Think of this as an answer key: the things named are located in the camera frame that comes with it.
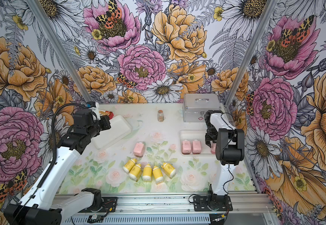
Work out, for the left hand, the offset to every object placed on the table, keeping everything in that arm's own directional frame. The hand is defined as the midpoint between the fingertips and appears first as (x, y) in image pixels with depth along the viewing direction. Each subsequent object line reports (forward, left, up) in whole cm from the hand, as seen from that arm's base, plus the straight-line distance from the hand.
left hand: (109, 122), depth 76 cm
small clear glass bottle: (+21, -27, -20) cm, 40 cm away
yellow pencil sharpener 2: (-21, -14, -18) cm, 31 cm away
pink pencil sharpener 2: (-5, -61, -22) cm, 65 cm away
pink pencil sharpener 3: (-5, -50, -20) cm, 54 cm away
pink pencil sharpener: (-5, -13, -21) cm, 25 cm away
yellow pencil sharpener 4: (-22, -26, -19) cm, 39 cm away
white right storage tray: (+8, -50, -27) cm, 57 cm away
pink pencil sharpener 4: (-5, -43, -20) cm, 48 cm away
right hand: (-6, -62, -19) cm, 65 cm away
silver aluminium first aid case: (+24, -52, -13) cm, 59 cm away
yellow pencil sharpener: (-16, -10, -18) cm, 27 cm away
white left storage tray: (+16, +4, -28) cm, 32 cm away
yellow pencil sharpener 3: (-20, -20, -19) cm, 35 cm away
